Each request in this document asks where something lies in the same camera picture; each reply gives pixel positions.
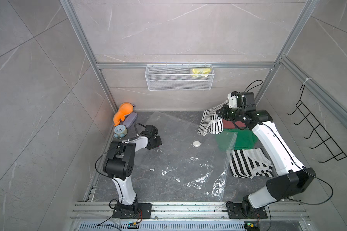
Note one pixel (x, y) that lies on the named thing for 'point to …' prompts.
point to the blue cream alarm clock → (120, 131)
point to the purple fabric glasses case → (129, 121)
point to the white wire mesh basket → (180, 77)
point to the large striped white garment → (211, 123)
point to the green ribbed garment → (236, 139)
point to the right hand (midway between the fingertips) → (217, 111)
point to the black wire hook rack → (337, 152)
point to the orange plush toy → (125, 109)
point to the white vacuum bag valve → (196, 144)
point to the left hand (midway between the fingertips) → (160, 140)
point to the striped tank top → (250, 163)
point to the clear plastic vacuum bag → (194, 149)
